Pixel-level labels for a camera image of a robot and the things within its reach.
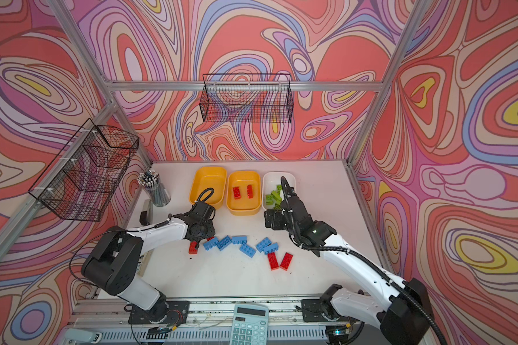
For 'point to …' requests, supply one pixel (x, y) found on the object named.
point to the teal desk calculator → (250, 325)
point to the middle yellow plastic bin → (243, 192)
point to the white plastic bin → (270, 181)
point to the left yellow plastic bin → (209, 177)
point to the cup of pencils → (151, 180)
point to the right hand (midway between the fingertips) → (276, 218)
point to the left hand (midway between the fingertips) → (213, 230)
